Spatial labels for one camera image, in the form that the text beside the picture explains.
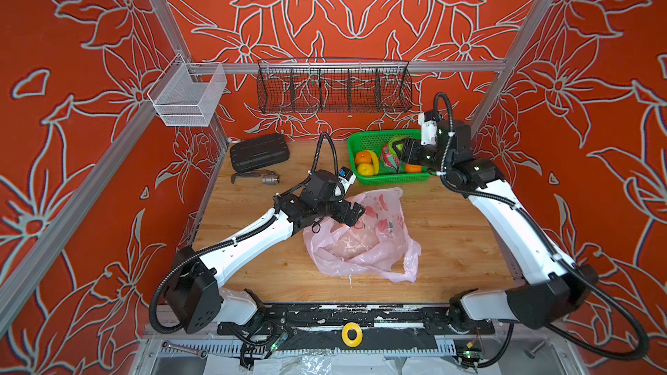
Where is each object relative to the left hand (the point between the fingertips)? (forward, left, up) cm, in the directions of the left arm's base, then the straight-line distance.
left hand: (353, 201), depth 77 cm
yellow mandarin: (+23, -5, -12) cm, 26 cm away
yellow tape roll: (-34, -1, -18) cm, 38 cm away
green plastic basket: (+43, -9, -15) cm, 46 cm away
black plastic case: (+30, +40, -12) cm, 51 cm away
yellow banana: (+30, -10, -15) cm, 35 cm away
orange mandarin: (+32, -5, -15) cm, 36 cm away
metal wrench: (-39, +39, -19) cm, 59 cm away
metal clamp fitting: (+19, +34, -16) cm, 42 cm away
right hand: (+12, -13, +15) cm, 23 cm away
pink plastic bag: (-7, -10, -12) cm, 17 cm away
